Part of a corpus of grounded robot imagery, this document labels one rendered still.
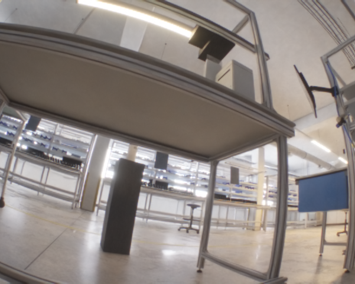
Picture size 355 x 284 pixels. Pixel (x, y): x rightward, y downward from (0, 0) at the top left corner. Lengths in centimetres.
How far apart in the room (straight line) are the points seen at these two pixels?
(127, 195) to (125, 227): 28
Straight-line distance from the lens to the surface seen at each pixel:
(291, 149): 810
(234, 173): 602
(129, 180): 170
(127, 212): 170
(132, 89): 91
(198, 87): 76
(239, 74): 95
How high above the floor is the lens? 49
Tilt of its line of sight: 20 degrees up
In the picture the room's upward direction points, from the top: 9 degrees clockwise
